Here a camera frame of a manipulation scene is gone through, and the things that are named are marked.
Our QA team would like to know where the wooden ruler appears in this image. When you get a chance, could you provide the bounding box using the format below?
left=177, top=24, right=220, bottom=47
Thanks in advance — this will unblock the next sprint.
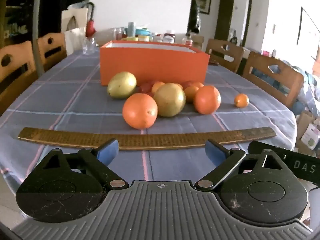
left=18, top=127, right=277, bottom=151

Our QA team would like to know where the large orange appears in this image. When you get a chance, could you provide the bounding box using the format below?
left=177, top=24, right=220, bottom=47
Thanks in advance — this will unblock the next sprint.
left=193, top=85, right=222, bottom=115
left=122, top=93, right=158, bottom=130

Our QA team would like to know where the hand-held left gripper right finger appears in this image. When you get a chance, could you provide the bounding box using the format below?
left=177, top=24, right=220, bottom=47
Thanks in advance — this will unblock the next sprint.
left=195, top=139, right=292, bottom=190

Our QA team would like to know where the red tomato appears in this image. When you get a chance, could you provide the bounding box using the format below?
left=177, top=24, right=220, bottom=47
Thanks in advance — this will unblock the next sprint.
left=139, top=82, right=153, bottom=94

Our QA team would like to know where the yellow-green lemon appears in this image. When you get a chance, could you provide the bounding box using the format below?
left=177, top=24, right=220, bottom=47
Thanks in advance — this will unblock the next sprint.
left=153, top=83, right=186, bottom=117
left=107, top=71, right=137, bottom=99

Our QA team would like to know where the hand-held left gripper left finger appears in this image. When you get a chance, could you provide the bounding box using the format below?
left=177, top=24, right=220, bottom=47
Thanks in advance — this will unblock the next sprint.
left=32, top=138, right=129, bottom=190

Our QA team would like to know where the red umbrella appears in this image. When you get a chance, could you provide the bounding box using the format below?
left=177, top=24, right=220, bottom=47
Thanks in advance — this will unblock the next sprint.
left=86, top=2, right=97, bottom=38

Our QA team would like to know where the clear drinking glass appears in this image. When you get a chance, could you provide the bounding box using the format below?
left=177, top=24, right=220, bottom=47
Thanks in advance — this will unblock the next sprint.
left=82, top=37, right=97, bottom=55

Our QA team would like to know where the small orange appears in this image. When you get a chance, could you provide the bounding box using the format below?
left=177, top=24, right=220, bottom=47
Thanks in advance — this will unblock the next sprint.
left=151, top=81, right=166, bottom=94
left=184, top=86, right=200, bottom=103
left=234, top=93, right=250, bottom=108

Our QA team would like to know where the black framed whiteboard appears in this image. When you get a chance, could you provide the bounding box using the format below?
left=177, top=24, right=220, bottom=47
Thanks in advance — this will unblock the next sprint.
left=297, top=7, right=320, bottom=46

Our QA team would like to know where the white paper bag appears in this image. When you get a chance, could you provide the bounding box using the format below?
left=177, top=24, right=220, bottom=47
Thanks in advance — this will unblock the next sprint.
left=61, top=8, right=89, bottom=56

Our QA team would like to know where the grey metal pole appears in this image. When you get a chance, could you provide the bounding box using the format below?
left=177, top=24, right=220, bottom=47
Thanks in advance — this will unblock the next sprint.
left=32, top=0, right=45, bottom=77

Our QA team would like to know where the orange cardboard box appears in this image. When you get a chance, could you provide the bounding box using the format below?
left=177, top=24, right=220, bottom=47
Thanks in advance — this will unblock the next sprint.
left=100, top=40, right=210, bottom=86

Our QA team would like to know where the wooden chair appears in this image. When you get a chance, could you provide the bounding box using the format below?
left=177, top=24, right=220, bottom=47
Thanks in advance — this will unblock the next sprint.
left=37, top=32, right=68, bottom=72
left=205, top=39, right=244, bottom=74
left=242, top=51, right=305, bottom=108
left=0, top=41, right=38, bottom=112

